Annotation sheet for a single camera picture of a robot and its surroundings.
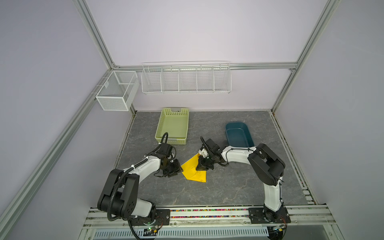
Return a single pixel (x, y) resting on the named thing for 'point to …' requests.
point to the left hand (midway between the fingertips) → (181, 172)
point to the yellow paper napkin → (189, 171)
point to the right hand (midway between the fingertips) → (195, 170)
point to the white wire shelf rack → (186, 77)
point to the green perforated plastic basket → (175, 122)
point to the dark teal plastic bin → (238, 134)
